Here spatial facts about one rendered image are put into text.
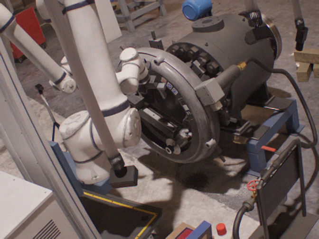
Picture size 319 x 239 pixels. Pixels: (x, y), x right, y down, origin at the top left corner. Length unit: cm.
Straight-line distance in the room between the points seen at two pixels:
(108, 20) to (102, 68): 473
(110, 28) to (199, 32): 384
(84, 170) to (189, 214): 95
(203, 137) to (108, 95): 76
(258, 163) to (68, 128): 134
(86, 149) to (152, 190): 117
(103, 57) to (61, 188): 62
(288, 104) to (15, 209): 192
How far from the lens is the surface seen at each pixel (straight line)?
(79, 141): 166
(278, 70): 247
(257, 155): 253
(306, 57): 368
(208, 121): 212
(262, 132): 255
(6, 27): 198
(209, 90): 198
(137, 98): 235
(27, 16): 749
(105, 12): 623
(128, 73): 186
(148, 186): 282
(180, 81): 206
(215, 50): 238
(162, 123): 232
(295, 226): 224
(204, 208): 250
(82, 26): 152
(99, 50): 153
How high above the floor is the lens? 168
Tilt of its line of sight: 28 degrees down
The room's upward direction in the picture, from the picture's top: 19 degrees counter-clockwise
